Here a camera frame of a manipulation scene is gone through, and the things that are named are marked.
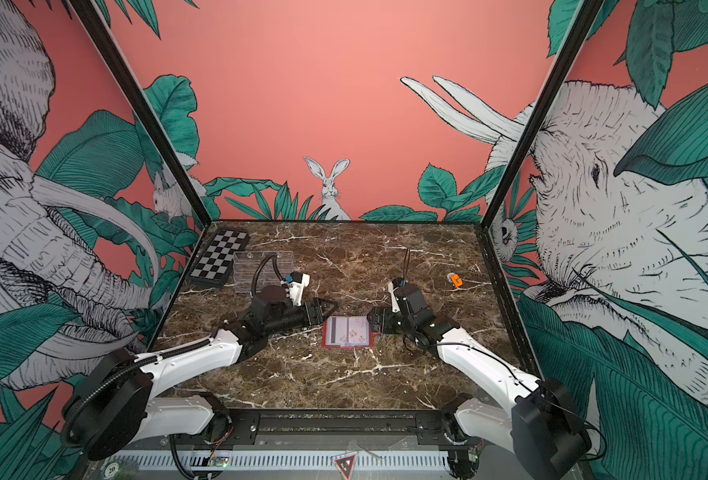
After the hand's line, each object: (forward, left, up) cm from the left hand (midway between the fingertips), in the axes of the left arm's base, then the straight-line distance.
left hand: (336, 305), depth 80 cm
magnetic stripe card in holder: (-1, +1, -15) cm, 15 cm away
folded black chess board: (+23, +44, -12) cm, 51 cm away
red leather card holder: (-3, -10, -15) cm, 18 cm away
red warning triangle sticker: (-35, -2, -14) cm, 37 cm away
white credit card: (-1, -6, -15) cm, 16 cm away
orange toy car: (+16, -40, -14) cm, 46 cm away
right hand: (0, -11, -5) cm, 12 cm away
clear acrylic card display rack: (+28, +35, -17) cm, 48 cm away
